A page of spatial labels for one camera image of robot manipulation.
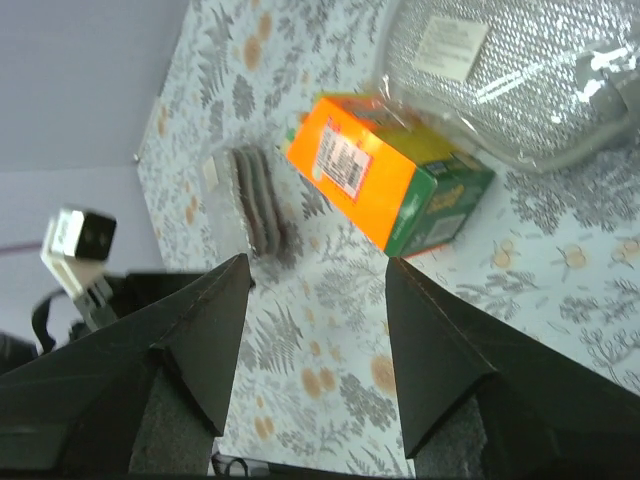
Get orange sponge box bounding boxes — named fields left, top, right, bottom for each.
left=286, top=92, right=495, bottom=257

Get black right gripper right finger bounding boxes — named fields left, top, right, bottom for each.
left=386, top=258, right=639, bottom=475

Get silver steel wool pack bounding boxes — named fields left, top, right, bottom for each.
left=375, top=0, right=639, bottom=172
left=200, top=144, right=297, bottom=270

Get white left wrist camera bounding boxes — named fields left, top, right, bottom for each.
left=40, top=205, right=117, bottom=331

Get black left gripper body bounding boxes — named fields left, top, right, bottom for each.
left=1, top=271, right=200, bottom=374

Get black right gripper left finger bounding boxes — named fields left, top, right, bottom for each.
left=1, top=254, right=253, bottom=475

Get floral patterned table mat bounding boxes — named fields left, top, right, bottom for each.
left=138, top=1, right=639, bottom=476

